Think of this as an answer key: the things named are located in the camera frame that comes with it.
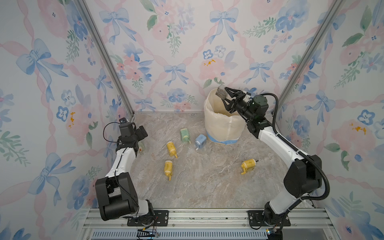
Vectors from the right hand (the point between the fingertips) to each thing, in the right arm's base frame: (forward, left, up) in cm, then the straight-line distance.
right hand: (223, 90), depth 72 cm
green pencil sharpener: (-2, +21, -34) cm, 40 cm away
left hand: (-6, +49, -24) cm, 55 cm away
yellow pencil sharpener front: (-26, +29, -33) cm, 51 cm away
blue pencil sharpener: (-6, +11, -34) cm, 37 cm away
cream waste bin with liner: (-7, -1, -18) cm, 20 cm away
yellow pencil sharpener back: (-12, +28, -34) cm, 46 cm away
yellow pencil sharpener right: (-22, -16, -35) cm, 44 cm away
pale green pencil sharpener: (-11, +48, -34) cm, 59 cm away
